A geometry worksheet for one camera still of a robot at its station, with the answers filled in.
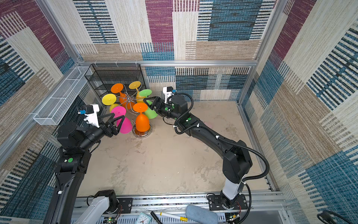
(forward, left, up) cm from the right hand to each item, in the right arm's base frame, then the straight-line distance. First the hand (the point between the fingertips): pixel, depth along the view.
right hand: (148, 104), depth 71 cm
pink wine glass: (-2, +16, -3) cm, 16 cm away
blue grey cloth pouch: (-43, -24, -32) cm, 59 cm away
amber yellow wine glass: (+19, +11, -2) cm, 22 cm away
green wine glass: (+6, +3, -13) cm, 14 cm away
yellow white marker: (-44, -15, -35) cm, 58 cm away
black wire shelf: (+39, +42, -10) cm, 58 cm away
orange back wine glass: (+7, +15, -4) cm, 17 cm away
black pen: (-44, -3, -35) cm, 56 cm away
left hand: (-9, +11, +2) cm, 15 cm away
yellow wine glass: (+7, +23, -2) cm, 24 cm away
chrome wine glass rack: (+6, +17, -37) cm, 41 cm away
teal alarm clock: (-44, +3, -34) cm, 56 cm away
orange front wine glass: (-2, +6, -13) cm, 14 cm away
